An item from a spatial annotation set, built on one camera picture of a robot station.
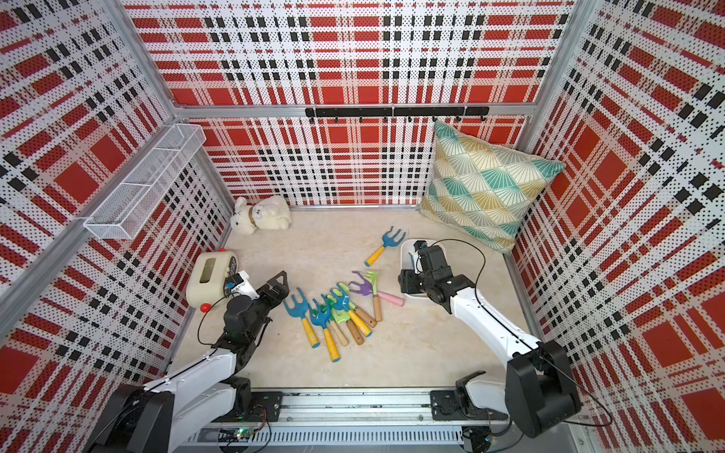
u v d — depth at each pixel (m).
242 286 0.75
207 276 0.90
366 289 0.96
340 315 0.89
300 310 0.91
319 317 0.88
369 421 0.73
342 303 0.91
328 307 0.91
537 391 0.40
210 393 0.58
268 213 1.04
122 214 0.69
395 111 0.88
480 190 0.91
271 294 0.76
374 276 0.96
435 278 0.64
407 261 1.04
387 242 1.10
